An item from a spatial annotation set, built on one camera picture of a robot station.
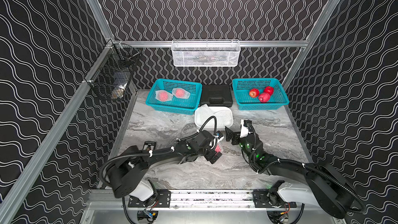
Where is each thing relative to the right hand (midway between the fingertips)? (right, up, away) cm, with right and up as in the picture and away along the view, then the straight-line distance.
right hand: (234, 126), depth 85 cm
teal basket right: (+11, +25, +25) cm, 37 cm away
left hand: (-10, -10, -2) cm, 14 cm away
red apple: (+27, +17, +25) cm, 40 cm away
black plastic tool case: (-6, +19, +28) cm, 35 cm away
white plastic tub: (-3, +5, +13) cm, 14 cm away
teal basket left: (-34, +12, +27) cm, 45 cm away
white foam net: (-16, +7, +17) cm, 25 cm away
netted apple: (-45, +19, +24) cm, 54 cm away
